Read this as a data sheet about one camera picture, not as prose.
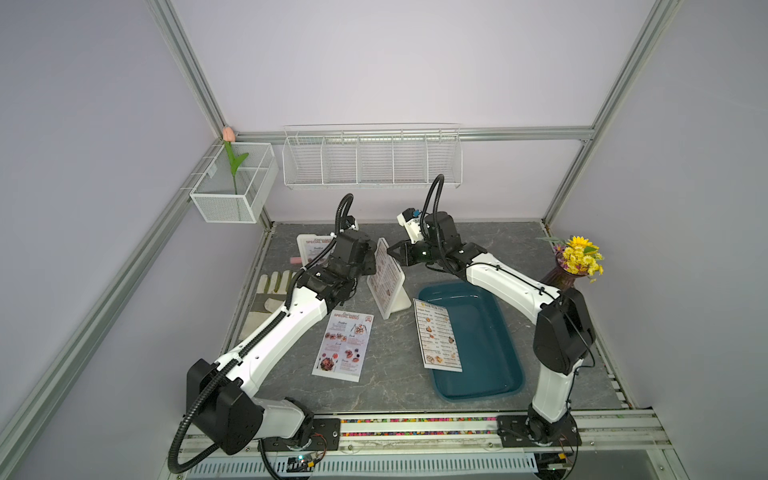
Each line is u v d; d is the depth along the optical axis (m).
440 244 0.66
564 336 0.48
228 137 0.89
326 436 0.73
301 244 0.91
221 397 0.39
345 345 0.89
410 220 0.76
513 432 0.71
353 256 0.58
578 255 0.78
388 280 0.85
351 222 0.67
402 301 0.97
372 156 0.97
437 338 0.85
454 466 0.77
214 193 0.85
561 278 0.85
